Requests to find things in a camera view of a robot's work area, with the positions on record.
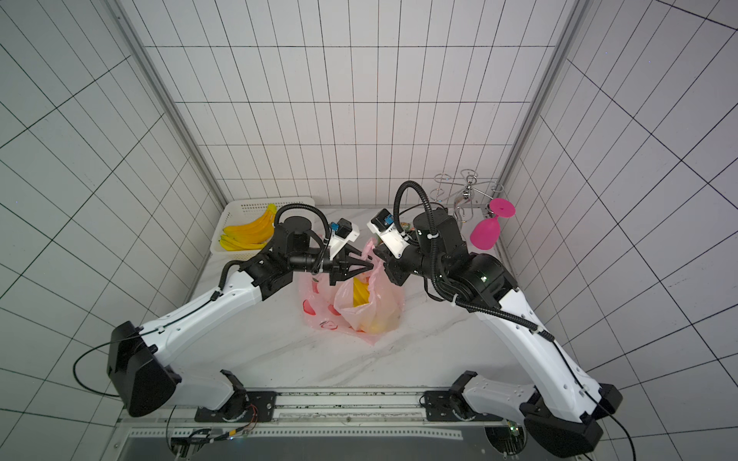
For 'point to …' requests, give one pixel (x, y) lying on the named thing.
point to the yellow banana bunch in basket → (251, 236)
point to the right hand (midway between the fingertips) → (377, 242)
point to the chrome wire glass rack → (468, 189)
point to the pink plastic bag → (332, 307)
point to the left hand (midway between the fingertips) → (365, 267)
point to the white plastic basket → (244, 211)
